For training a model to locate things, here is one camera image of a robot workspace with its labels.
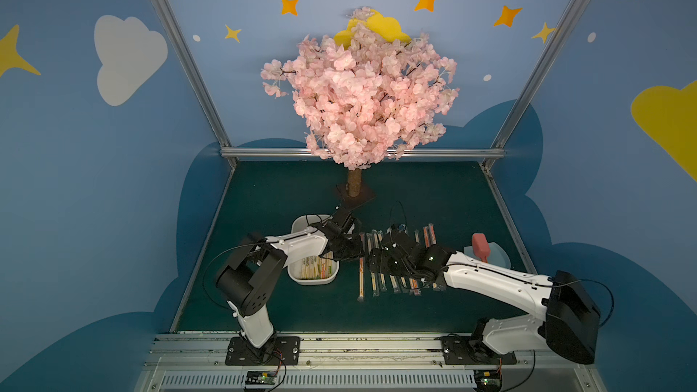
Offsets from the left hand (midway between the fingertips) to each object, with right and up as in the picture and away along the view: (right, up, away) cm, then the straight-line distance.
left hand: (365, 251), depth 90 cm
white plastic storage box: (-16, +9, -34) cm, 38 cm away
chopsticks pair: (+25, +3, +8) cm, 27 cm away
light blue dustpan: (+47, -3, +3) cm, 47 cm away
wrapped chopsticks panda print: (-17, -5, -2) cm, 18 cm away
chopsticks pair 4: (-1, -4, -1) cm, 4 cm away
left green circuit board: (-29, -30, -19) cm, 46 cm away
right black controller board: (+33, -31, -17) cm, 49 cm away
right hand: (+4, -1, -8) cm, 9 cm away
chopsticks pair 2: (+23, +3, +8) cm, 24 cm away
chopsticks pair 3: (+5, -9, -2) cm, 11 cm away
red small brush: (+41, +1, +3) cm, 41 cm away
